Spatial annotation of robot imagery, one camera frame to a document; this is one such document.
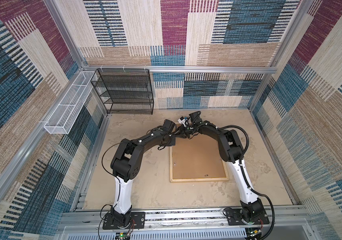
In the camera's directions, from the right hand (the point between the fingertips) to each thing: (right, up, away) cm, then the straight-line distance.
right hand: (173, 136), depth 102 cm
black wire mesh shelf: (-35, +33, +9) cm, 49 cm away
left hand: (0, -3, -3) cm, 4 cm away
